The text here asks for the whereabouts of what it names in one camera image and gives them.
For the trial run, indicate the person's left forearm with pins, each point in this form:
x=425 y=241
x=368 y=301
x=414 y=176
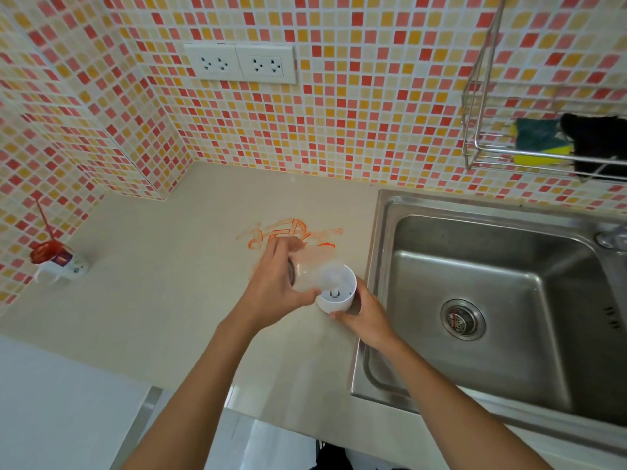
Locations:
x=196 y=401

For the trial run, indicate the white plastic cup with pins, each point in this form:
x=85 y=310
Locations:
x=333 y=305

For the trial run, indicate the beige countertop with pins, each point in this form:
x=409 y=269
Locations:
x=171 y=288

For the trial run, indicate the orange sauce smear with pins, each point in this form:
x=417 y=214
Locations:
x=294 y=229

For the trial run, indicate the person's right hand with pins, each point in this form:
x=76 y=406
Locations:
x=372 y=325

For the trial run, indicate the black shoe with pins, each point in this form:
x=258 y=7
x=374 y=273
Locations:
x=335 y=457

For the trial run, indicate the stainless steel double sink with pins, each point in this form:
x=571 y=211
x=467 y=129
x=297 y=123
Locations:
x=514 y=288

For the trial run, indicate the red-capped sauce bottle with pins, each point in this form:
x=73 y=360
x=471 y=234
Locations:
x=63 y=266

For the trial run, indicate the chrome faucet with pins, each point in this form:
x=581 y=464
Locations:
x=612 y=238

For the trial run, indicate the person's right forearm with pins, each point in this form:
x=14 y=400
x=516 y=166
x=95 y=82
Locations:
x=460 y=416

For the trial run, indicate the metal sink drain strainer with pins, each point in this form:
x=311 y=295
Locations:
x=463 y=319

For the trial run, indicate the black cloth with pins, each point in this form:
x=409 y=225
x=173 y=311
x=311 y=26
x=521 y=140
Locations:
x=597 y=139

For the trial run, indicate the clear plastic cup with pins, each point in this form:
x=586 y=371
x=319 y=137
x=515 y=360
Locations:
x=311 y=271

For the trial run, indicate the person's left hand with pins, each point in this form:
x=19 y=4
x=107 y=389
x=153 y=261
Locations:
x=269 y=293

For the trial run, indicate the green and yellow sponge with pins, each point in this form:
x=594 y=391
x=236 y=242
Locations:
x=536 y=132

